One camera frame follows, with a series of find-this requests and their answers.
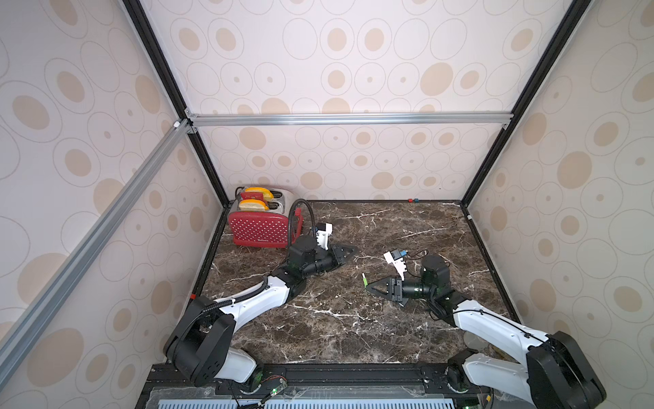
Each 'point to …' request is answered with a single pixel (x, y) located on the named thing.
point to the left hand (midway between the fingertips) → (363, 252)
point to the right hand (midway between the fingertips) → (369, 295)
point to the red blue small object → (415, 200)
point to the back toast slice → (266, 194)
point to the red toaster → (270, 228)
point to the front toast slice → (252, 204)
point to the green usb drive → (364, 280)
